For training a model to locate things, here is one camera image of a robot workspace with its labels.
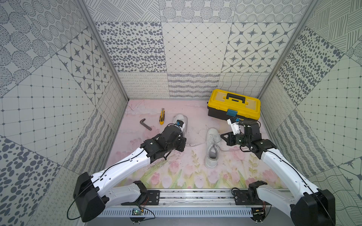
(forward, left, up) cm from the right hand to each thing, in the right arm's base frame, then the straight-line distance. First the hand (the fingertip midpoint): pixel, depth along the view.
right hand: (222, 137), depth 80 cm
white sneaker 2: (+23, +25, -11) cm, 35 cm away
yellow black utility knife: (+25, +41, -12) cm, 49 cm away
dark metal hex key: (+18, +52, -14) cm, 57 cm away
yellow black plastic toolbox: (+26, -7, 0) cm, 27 cm away
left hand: (-3, +21, +5) cm, 22 cm away
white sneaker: (+2, +4, -6) cm, 8 cm away
